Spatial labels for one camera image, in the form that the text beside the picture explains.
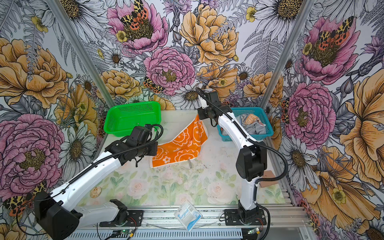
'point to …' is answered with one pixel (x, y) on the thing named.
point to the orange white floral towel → (186, 147)
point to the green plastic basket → (122, 117)
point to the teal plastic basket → (260, 111)
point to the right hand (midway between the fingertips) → (202, 114)
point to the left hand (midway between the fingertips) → (154, 151)
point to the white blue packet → (187, 215)
